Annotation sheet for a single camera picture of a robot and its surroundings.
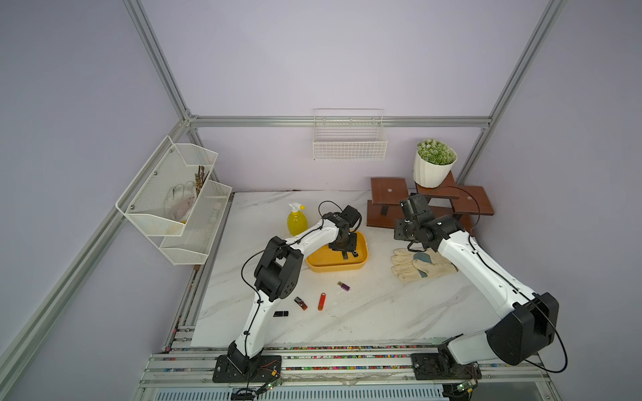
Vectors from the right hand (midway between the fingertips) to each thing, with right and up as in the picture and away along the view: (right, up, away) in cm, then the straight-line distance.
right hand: (404, 232), depth 83 cm
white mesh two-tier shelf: (-77, -4, +6) cm, 77 cm away
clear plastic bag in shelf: (-73, +10, -5) cm, 74 cm away
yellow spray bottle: (-38, +4, +16) cm, 41 cm away
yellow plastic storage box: (-27, -12, +15) cm, 33 cm away
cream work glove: (+7, -13, +12) cm, 20 cm away
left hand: (-19, -7, +14) cm, 25 cm away
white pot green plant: (+9, +23, -1) cm, 25 cm away
